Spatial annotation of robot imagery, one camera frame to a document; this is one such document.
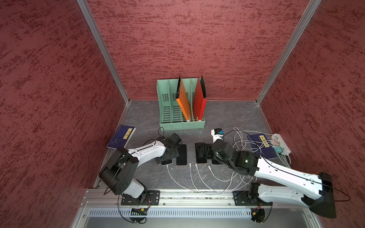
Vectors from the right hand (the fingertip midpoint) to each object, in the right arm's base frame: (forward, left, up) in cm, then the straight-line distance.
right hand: (202, 149), depth 73 cm
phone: (-4, +19, -6) cm, 21 cm away
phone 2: (+2, +11, -17) cm, 21 cm away
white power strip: (+17, -56, -19) cm, 61 cm away
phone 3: (-5, +2, +9) cm, 10 cm away
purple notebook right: (+10, -42, -16) cm, 46 cm away
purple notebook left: (+19, +55, -16) cm, 60 cm away
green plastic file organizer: (+36, +20, -17) cm, 45 cm away
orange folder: (+28, +10, +10) cm, 32 cm away
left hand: (+2, +20, -17) cm, 27 cm away
